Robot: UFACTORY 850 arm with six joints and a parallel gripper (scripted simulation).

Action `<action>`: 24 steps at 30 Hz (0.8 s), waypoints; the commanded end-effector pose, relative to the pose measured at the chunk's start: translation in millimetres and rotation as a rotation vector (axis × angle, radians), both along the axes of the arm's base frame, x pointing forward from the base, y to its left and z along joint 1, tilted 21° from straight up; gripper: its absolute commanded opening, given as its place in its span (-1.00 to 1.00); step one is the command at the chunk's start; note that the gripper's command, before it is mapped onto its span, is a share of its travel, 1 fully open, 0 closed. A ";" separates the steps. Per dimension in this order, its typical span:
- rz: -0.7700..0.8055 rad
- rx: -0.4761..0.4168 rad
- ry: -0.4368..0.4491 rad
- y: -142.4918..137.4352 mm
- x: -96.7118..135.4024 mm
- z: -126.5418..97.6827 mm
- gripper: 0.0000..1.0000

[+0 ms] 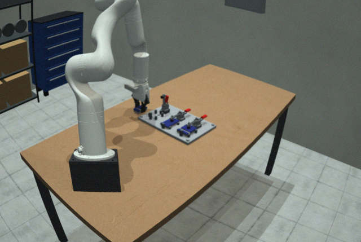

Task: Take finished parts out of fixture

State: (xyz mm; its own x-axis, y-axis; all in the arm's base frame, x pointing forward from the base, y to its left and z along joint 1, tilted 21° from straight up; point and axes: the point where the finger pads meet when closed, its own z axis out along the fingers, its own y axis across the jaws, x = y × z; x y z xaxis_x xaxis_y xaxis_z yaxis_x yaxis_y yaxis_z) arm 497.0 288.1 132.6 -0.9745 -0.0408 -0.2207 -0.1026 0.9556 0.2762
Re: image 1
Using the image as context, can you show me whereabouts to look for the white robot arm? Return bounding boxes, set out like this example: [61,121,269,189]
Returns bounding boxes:
[65,0,149,161]

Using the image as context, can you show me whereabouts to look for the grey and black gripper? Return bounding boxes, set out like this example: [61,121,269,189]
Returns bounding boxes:
[131,82,150,113]

